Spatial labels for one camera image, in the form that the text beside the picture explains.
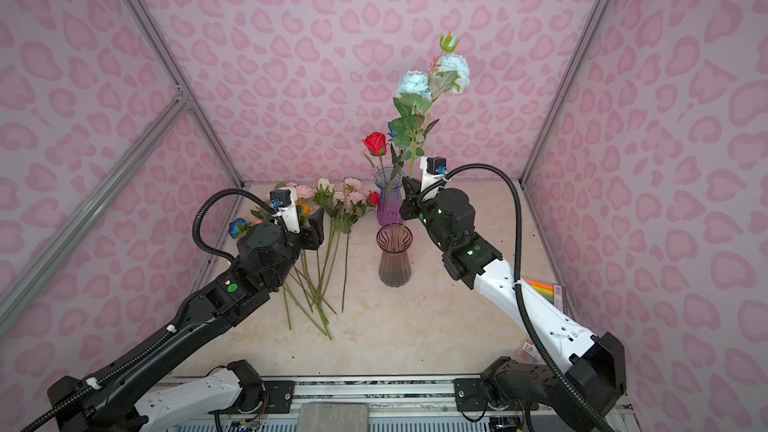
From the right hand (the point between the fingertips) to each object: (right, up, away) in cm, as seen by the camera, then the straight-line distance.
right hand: (403, 177), depth 68 cm
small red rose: (-10, -4, +42) cm, 44 cm away
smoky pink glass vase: (-2, -16, +15) cm, 22 cm away
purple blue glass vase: (-3, 0, +8) cm, 9 cm away
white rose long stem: (-27, 0, +42) cm, 50 cm away
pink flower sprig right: (-19, -6, +42) cm, 46 cm away
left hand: (-21, -6, 0) cm, 22 cm away
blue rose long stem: (-1, +5, +9) cm, 10 cm away
